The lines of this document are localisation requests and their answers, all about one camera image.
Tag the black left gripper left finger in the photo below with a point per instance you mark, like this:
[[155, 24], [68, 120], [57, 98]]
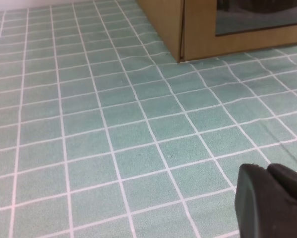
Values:
[[263, 208]]

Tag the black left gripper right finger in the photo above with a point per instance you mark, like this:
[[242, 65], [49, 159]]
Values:
[[286, 177]]

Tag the lower brown shoebox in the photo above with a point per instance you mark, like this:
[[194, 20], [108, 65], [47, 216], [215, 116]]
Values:
[[197, 29]]

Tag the cyan checkered tablecloth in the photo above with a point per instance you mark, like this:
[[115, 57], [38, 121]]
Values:
[[104, 135]]

